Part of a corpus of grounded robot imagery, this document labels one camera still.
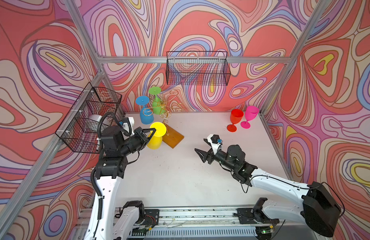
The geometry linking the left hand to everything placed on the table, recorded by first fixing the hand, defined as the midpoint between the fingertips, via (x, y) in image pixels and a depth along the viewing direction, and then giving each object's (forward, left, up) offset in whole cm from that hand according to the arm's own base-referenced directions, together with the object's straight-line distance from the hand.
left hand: (157, 130), depth 64 cm
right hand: (0, -20, -15) cm, 25 cm away
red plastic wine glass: (+27, -46, -20) cm, 56 cm away
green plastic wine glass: (+28, +5, -11) cm, 30 cm away
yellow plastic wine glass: (+1, +3, -10) cm, 11 cm away
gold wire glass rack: (+49, +1, -30) cm, 58 cm away
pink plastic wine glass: (+30, -56, -20) cm, 67 cm away
